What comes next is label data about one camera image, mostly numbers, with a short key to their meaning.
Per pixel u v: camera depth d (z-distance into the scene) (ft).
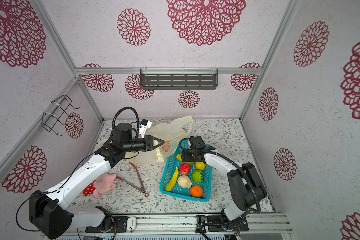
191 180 2.74
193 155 2.55
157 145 2.25
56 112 2.56
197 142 2.35
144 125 2.20
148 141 2.07
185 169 2.86
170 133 3.08
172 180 2.84
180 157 3.01
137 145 2.05
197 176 2.74
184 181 2.68
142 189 2.74
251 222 2.47
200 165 2.93
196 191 2.61
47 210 1.25
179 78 3.13
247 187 1.49
